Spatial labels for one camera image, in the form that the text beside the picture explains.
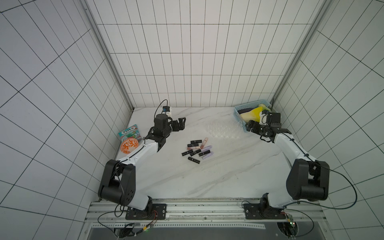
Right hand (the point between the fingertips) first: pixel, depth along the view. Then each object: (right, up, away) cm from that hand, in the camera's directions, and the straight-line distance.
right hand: (246, 124), depth 91 cm
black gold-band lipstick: (-33, -22, -1) cm, 39 cm away
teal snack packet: (-77, -6, +12) cm, 78 cm away
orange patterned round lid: (-76, -13, +4) cm, 77 cm away
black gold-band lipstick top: (-31, -12, +7) cm, 34 cm away
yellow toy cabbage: (+11, +7, +15) cm, 20 cm away
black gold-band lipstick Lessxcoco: (-26, -18, +2) cm, 32 cm away
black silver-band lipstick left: (-37, -18, +2) cm, 41 cm away
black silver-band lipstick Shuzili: (-33, -18, +2) cm, 37 cm away
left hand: (-43, +2, -2) cm, 43 cm away
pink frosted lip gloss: (-33, -15, +4) cm, 37 cm away
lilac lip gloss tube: (-24, -20, +2) cm, 31 cm away
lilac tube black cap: (-24, -16, +4) cm, 29 cm away
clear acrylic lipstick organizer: (-9, -3, +13) cm, 16 cm away
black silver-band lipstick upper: (-33, -14, +4) cm, 36 cm away
